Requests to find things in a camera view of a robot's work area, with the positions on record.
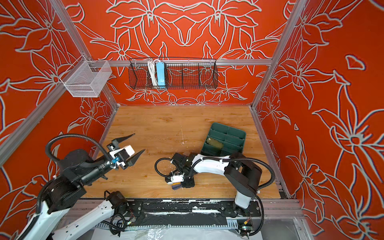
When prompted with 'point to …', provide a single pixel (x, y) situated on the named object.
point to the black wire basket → (180, 74)
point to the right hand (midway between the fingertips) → (182, 183)
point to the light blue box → (160, 74)
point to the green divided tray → (223, 140)
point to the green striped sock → (212, 141)
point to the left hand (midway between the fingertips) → (136, 138)
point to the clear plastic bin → (86, 78)
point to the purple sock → (176, 185)
